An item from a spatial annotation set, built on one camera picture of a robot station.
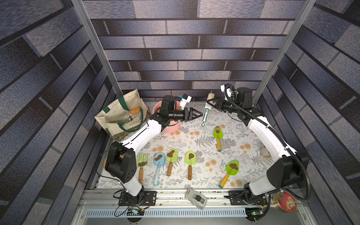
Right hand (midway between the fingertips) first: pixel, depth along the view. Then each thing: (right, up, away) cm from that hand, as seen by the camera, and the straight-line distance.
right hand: (206, 100), depth 75 cm
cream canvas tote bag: (-58, -9, +27) cm, 65 cm away
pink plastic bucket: (-17, -14, -4) cm, 22 cm away
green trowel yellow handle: (+17, -41, +9) cm, 45 cm away
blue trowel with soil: (-28, -38, +12) cm, 49 cm away
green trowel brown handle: (-20, -35, +14) cm, 43 cm away
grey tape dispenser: (-6, -51, -5) cm, 52 cm away
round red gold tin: (+40, -53, -5) cm, 66 cm away
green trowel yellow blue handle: (+13, -22, +25) cm, 36 cm away
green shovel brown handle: (-8, -37, +12) cm, 40 cm away
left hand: (-4, -9, -4) cm, 10 cm away
